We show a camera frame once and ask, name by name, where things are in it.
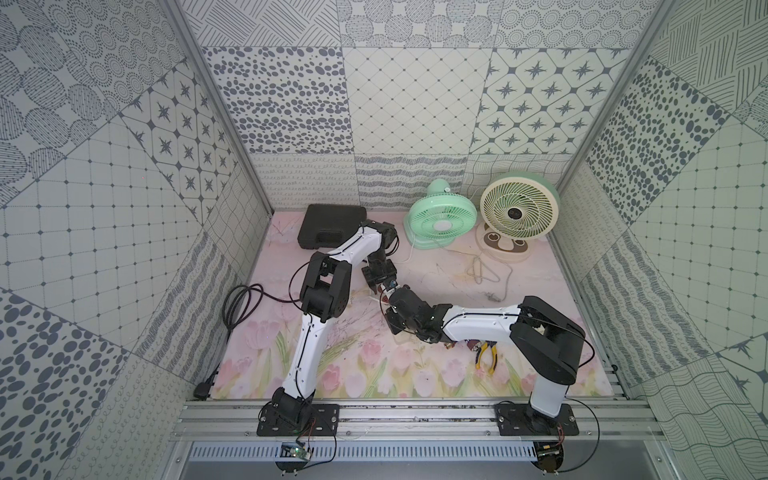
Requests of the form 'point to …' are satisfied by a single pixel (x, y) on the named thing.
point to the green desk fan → (436, 219)
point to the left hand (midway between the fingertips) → (384, 287)
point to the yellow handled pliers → (481, 352)
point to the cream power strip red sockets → (386, 294)
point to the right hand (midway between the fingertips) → (393, 310)
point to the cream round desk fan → (516, 208)
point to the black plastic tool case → (328, 225)
